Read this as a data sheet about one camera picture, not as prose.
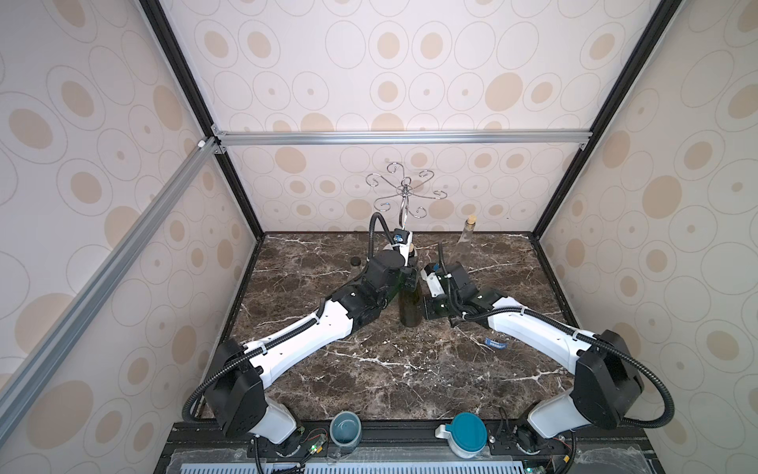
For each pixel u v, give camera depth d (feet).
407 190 2.89
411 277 2.20
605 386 1.39
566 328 1.59
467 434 2.22
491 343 2.96
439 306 2.38
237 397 1.32
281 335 1.51
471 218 3.98
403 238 2.09
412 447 2.39
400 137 2.94
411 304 2.79
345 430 2.45
